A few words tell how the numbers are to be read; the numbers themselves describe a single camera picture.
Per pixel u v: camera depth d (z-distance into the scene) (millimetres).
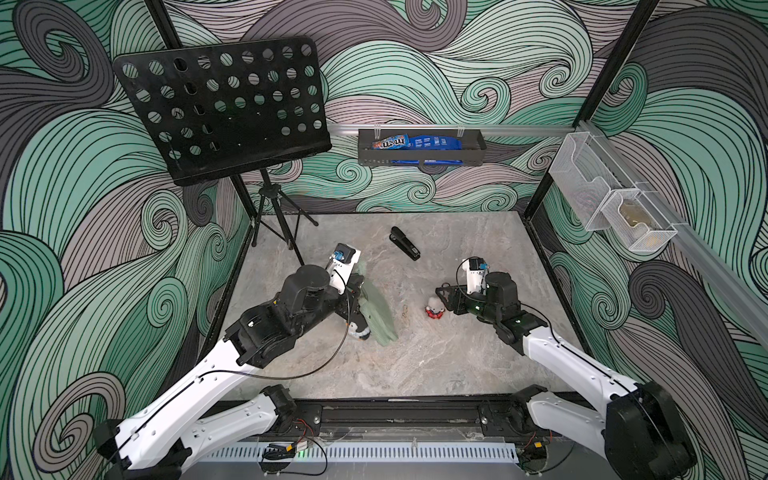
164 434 377
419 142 925
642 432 389
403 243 1080
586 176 790
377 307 669
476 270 725
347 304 547
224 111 655
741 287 518
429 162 900
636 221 656
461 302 727
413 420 742
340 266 528
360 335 751
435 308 857
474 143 944
